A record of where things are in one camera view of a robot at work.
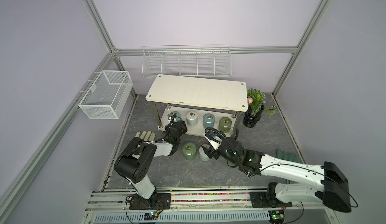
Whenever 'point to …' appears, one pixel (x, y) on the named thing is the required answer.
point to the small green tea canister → (225, 124)
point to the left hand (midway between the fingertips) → (179, 123)
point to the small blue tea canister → (208, 120)
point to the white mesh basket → (105, 98)
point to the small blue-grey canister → (177, 118)
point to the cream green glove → (146, 136)
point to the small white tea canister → (192, 118)
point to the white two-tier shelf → (201, 103)
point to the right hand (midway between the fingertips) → (208, 137)
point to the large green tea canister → (189, 150)
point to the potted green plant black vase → (255, 109)
